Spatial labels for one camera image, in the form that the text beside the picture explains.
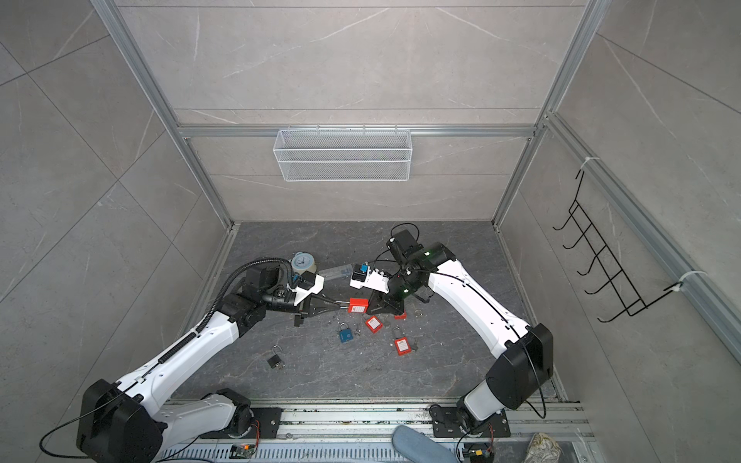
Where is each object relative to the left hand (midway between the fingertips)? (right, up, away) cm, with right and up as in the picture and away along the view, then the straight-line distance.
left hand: (338, 299), depth 70 cm
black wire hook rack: (+65, +10, -2) cm, 65 cm away
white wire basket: (-3, +46, +31) cm, 55 cm away
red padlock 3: (+17, -10, +23) cm, 30 cm away
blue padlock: (0, -14, +19) cm, 24 cm away
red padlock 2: (+17, -17, +16) cm, 29 cm away
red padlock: (+8, -12, +20) cm, 25 cm away
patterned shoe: (+49, -35, -3) cm, 61 cm away
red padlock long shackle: (+4, -1, -3) cm, 5 cm away
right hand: (+8, -2, +4) cm, 9 cm away
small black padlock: (-21, -21, +14) cm, 33 cm away
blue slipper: (+20, -36, -2) cm, 41 cm away
